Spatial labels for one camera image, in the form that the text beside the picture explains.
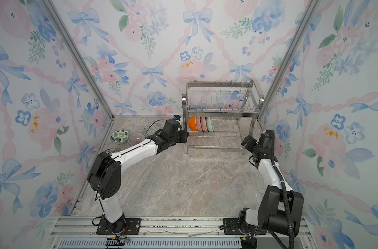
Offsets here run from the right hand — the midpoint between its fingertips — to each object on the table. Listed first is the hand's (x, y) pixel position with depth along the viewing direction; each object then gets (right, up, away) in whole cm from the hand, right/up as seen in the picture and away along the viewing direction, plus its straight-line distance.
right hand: (252, 141), depth 88 cm
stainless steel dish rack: (-15, +19, +26) cm, 35 cm away
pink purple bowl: (-30, +10, +12) cm, 34 cm away
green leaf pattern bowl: (-84, +2, +18) cm, 86 cm away
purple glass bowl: (-71, +1, +15) cm, 73 cm away
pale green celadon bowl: (-23, +10, +12) cm, 28 cm away
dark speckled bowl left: (-84, -6, +7) cm, 85 cm away
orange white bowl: (-34, +11, +13) cm, 38 cm away
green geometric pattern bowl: (-63, +7, +22) cm, 67 cm away
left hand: (-36, +5, 0) cm, 36 cm away
